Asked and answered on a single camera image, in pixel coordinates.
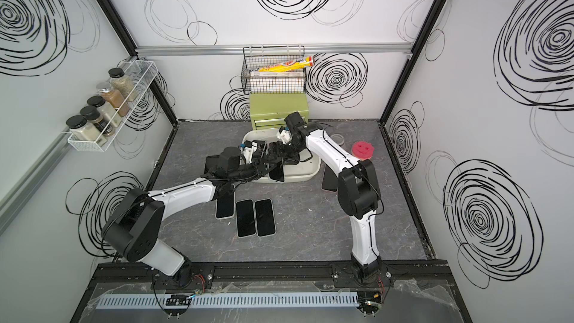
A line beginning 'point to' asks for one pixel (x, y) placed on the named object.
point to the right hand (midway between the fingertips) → (274, 160)
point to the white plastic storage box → (256, 143)
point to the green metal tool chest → (270, 110)
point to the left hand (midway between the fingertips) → (274, 166)
